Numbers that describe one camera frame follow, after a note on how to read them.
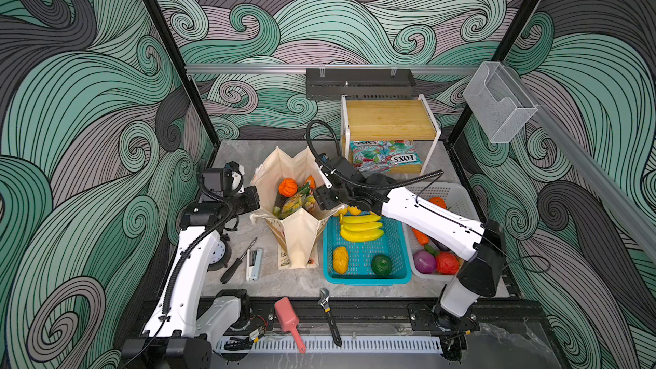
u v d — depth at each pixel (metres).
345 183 0.55
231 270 0.81
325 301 0.76
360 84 0.97
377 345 0.76
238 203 0.62
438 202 0.91
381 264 0.78
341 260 0.80
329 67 0.95
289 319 0.71
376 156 0.90
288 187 0.90
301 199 0.87
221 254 0.83
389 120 0.82
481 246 0.42
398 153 0.92
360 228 0.88
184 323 0.38
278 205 0.88
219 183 0.55
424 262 0.78
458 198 0.91
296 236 0.77
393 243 0.83
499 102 0.79
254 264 0.81
